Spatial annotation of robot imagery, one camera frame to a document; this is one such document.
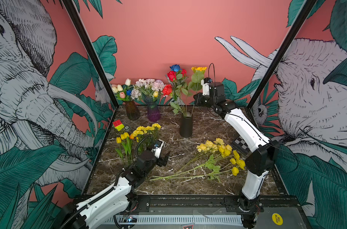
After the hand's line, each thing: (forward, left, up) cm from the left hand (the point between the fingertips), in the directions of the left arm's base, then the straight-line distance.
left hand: (164, 146), depth 81 cm
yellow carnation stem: (+19, +9, -12) cm, 24 cm away
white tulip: (+40, +24, +16) cm, 49 cm away
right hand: (+23, -17, +20) cm, 35 cm away
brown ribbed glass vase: (+35, +26, -7) cm, 44 cm away
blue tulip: (+30, +22, +16) cm, 40 cm away
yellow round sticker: (-36, -56, -13) cm, 68 cm away
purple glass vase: (+32, +9, -5) cm, 33 cm away
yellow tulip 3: (+10, +24, -13) cm, 29 cm away
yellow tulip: (+12, +33, -12) cm, 37 cm away
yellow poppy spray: (-7, -32, -14) cm, 35 cm away
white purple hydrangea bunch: (+35, +5, +17) cm, 39 cm away
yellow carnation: (+20, +17, -10) cm, 28 cm away
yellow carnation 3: (+20, +12, -10) cm, 25 cm away
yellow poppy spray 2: (-4, -39, -14) cm, 42 cm away
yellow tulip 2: (+15, +29, -11) cm, 35 cm away
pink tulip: (+28, +25, +15) cm, 41 cm away
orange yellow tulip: (+15, +24, -11) cm, 30 cm away
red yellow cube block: (+24, +35, -9) cm, 43 cm away
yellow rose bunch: (+3, -34, -11) cm, 36 cm away
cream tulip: (+35, +29, +15) cm, 48 cm away
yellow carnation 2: (+15, +20, -8) cm, 27 cm away
